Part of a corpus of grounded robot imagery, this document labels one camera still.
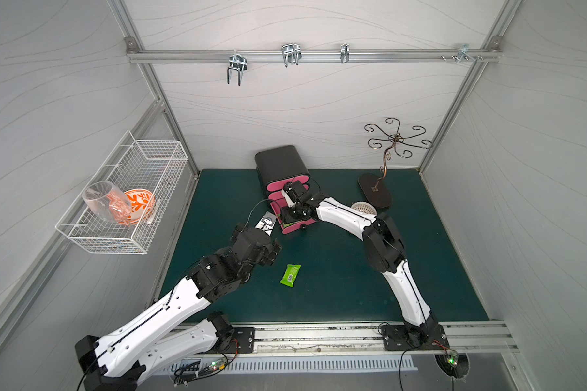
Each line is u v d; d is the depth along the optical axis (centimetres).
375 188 111
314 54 80
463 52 77
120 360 39
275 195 96
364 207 103
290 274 84
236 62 78
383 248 57
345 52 79
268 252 53
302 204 76
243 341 74
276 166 102
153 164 80
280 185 94
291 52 76
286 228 95
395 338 73
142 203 67
